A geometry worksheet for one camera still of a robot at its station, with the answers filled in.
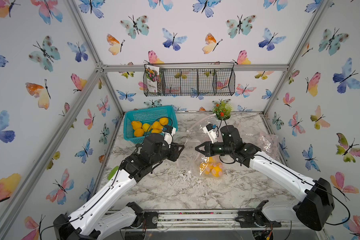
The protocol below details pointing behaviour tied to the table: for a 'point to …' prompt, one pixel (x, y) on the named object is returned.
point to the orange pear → (136, 125)
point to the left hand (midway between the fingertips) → (182, 145)
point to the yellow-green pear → (146, 126)
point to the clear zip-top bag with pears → (268, 143)
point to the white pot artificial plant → (222, 111)
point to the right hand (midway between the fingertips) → (197, 147)
